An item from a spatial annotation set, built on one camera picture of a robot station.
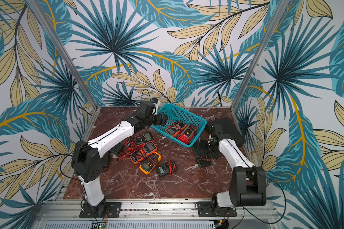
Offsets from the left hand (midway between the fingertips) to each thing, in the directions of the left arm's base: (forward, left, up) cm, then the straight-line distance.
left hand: (161, 117), depth 87 cm
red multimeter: (-2, -17, -16) cm, 23 cm away
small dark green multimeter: (-25, -5, -16) cm, 30 cm away
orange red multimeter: (-17, +13, -17) cm, 27 cm away
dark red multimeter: (-8, +18, -16) cm, 26 cm away
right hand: (-15, -26, -13) cm, 33 cm away
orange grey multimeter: (+2, -8, -16) cm, 18 cm away
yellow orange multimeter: (-22, +6, -16) cm, 28 cm away
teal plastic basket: (+17, -9, -17) cm, 25 cm away
